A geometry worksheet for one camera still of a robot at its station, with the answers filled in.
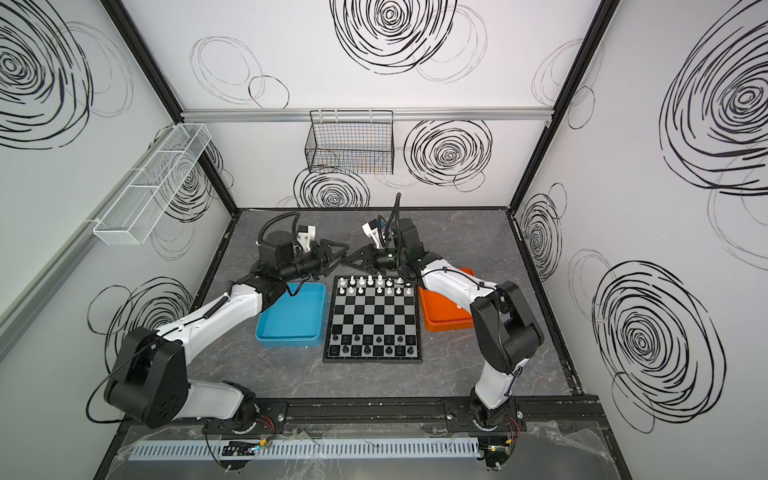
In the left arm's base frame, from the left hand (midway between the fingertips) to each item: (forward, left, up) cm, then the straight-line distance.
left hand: (350, 251), depth 78 cm
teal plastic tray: (-10, +18, -22) cm, 30 cm away
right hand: (-3, +1, -2) cm, 4 cm away
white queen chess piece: (+3, -7, -20) cm, 22 cm away
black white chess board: (-9, -6, -22) cm, 25 cm away
